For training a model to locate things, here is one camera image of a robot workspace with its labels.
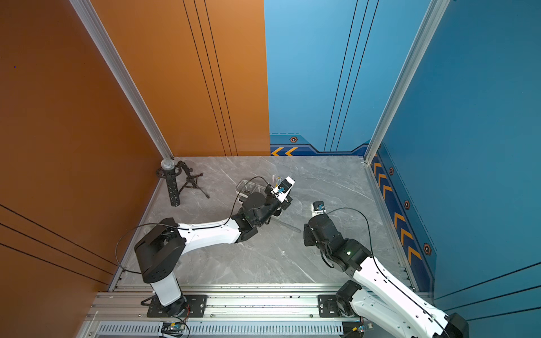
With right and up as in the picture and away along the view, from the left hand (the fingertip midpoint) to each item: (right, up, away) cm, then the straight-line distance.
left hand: (292, 177), depth 76 cm
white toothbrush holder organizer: (-21, -5, +26) cm, 34 cm away
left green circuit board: (-42, -53, -4) cm, 67 cm away
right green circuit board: (+23, -50, -7) cm, 56 cm away
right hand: (+6, -18, +2) cm, 19 cm away
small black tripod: (-47, -2, +24) cm, 53 cm away
